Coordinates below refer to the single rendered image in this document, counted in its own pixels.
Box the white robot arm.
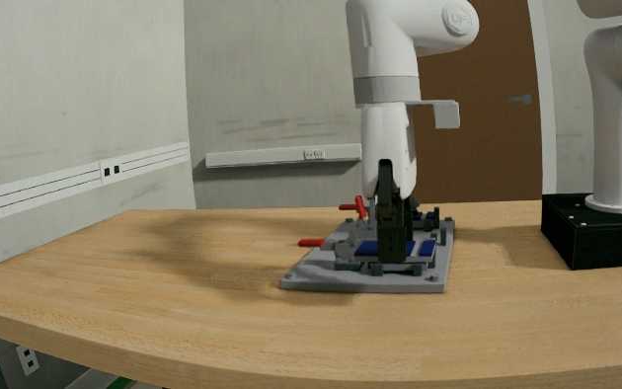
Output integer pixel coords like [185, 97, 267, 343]
[346, 0, 622, 214]

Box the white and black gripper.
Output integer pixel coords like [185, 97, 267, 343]
[355, 102, 422, 262]

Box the blue part with slot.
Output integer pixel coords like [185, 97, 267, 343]
[354, 240, 435, 262]

